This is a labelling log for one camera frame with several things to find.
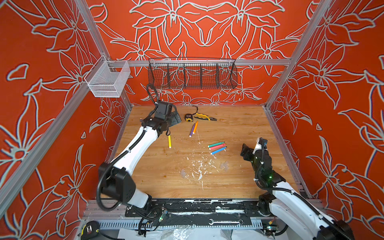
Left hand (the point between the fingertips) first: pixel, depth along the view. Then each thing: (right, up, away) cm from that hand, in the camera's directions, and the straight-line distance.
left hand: (171, 117), depth 82 cm
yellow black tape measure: (+9, 0, +27) cm, 29 cm away
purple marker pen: (+12, -10, +21) cm, 26 cm away
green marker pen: (+27, -18, +13) cm, 35 cm away
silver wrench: (+35, -50, -13) cm, 63 cm away
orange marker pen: (+15, -7, +24) cm, 29 cm away
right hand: (+44, -16, +1) cm, 46 cm away
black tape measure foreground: (-34, -51, -17) cm, 64 cm away
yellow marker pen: (-3, -16, +15) cm, 23 cm away
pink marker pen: (+28, -20, +13) cm, 36 cm away
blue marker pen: (+27, -22, +10) cm, 36 cm away
